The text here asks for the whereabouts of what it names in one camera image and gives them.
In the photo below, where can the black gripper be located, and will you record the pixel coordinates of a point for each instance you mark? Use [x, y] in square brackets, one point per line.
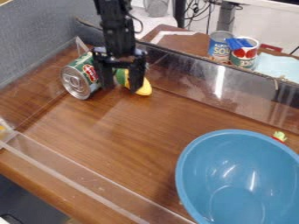
[106, 61]

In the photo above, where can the yellow green toy corn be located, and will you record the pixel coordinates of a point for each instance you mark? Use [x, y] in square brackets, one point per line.
[122, 79]

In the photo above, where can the green label tin can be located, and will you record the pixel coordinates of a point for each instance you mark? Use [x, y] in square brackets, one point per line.
[80, 77]

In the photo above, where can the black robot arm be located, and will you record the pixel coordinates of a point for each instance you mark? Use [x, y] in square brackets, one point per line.
[120, 52]

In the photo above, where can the small red toy strawberry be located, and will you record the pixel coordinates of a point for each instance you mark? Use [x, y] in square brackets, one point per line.
[280, 136]

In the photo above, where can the large blue plastic bowl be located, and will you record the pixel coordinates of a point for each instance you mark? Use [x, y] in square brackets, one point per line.
[237, 177]

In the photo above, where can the clear acrylic back barrier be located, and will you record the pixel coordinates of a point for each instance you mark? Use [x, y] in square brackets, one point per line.
[200, 96]

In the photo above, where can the clear acrylic barrier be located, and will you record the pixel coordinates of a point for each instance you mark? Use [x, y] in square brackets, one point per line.
[124, 201]
[200, 96]

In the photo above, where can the blue soup can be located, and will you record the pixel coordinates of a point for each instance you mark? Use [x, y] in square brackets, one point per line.
[220, 49]

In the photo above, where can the grey partition panel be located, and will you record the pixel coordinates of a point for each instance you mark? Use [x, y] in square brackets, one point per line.
[37, 28]

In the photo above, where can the blue plastic piece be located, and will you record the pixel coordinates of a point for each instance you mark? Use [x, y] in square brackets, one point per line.
[237, 43]

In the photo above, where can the red tomato label can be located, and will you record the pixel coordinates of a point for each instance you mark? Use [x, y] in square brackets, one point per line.
[245, 56]

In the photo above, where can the grey metal desk leg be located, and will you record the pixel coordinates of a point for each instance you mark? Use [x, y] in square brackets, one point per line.
[226, 16]

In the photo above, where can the clear acrylic front barrier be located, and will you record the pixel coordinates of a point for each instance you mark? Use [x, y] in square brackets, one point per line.
[124, 201]

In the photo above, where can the light blue cloth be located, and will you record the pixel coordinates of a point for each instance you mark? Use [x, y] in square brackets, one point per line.
[278, 66]

